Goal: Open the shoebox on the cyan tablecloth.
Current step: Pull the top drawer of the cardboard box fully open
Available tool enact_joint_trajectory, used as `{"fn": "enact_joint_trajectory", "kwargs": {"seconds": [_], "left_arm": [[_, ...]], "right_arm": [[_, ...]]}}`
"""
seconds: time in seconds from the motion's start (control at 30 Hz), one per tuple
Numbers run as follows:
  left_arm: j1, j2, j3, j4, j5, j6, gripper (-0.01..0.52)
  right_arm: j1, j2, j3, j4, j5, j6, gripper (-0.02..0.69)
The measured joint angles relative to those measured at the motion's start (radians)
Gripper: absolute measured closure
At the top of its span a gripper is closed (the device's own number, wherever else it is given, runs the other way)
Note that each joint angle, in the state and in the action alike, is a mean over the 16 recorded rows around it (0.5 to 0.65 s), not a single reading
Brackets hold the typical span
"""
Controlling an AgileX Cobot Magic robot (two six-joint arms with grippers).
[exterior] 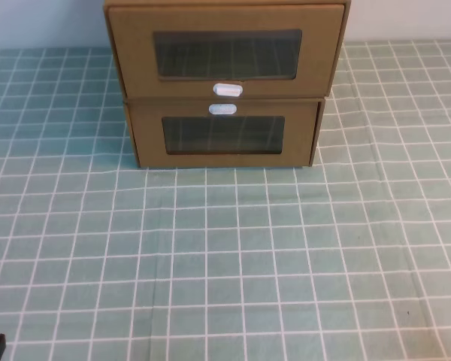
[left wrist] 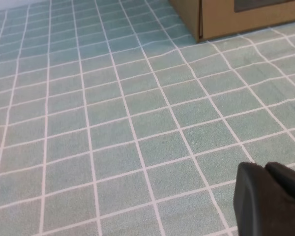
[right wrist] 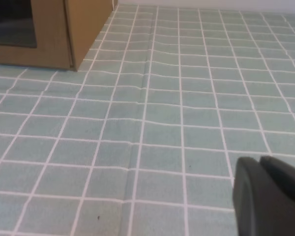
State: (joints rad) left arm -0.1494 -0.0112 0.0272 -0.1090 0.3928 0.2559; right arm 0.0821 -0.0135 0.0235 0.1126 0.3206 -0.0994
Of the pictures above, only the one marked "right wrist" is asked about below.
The cyan checked tablecloth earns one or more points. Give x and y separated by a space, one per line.
143 139

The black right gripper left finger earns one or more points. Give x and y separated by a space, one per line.
261 208

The brown cardboard shoebox cabinet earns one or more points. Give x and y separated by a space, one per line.
50 33

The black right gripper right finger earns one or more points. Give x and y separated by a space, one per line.
281 173

